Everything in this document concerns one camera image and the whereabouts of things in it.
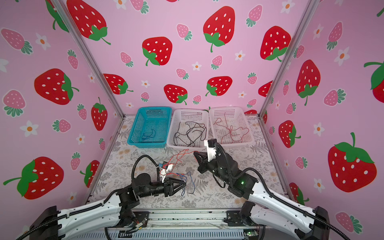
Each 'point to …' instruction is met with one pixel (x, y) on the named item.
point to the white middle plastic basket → (189, 129)
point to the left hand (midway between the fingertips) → (184, 185)
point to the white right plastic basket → (229, 127)
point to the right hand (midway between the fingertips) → (192, 153)
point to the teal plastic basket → (151, 127)
